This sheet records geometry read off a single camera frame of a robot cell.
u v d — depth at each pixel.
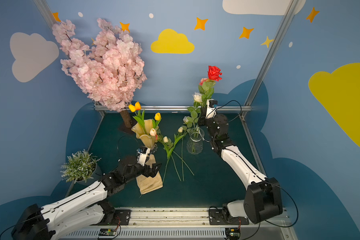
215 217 0.74
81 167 0.74
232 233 0.73
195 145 0.96
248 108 1.17
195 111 0.82
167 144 1.01
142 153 0.69
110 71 0.63
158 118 0.76
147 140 0.86
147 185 0.84
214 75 0.65
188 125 1.10
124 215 0.75
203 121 0.71
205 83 0.68
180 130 1.08
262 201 0.41
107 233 0.72
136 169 0.62
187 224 0.75
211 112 0.64
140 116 0.84
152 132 0.70
